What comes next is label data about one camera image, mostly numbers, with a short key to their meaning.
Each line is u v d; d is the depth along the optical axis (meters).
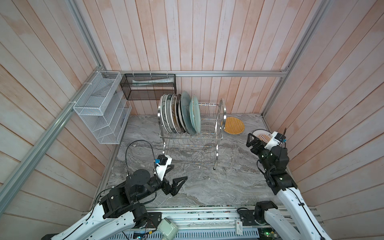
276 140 0.63
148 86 1.04
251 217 0.73
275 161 0.53
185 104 0.68
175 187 0.53
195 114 0.78
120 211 0.45
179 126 0.68
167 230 0.67
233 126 1.14
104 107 0.69
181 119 0.69
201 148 1.01
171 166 0.66
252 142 0.67
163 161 0.52
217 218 0.76
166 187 0.53
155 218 0.73
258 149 0.66
